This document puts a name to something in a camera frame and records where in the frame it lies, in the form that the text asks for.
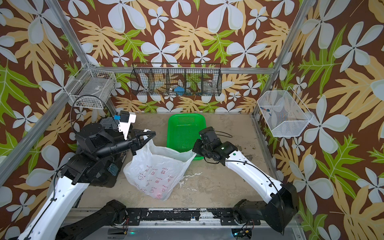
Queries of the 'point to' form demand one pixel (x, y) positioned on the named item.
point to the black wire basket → (182, 79)
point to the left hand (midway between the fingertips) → (154, 133)
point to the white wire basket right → (285, 114)
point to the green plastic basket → (183, 130)
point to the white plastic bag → (156, 171)
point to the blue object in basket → (179, 90)
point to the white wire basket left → (91, 88)
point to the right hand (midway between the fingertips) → (191, 146)
